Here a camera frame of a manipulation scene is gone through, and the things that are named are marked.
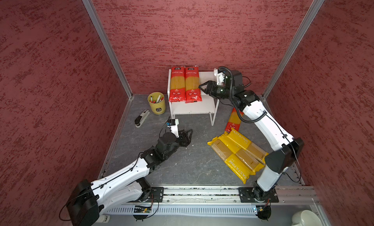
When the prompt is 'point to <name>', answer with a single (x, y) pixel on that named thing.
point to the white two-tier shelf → (209, 105)
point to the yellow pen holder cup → (157, 101)
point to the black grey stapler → (140, 119)
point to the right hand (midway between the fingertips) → (200, 90)
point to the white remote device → (103, 218)
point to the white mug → (305, 217)
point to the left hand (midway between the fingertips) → (189, 133)
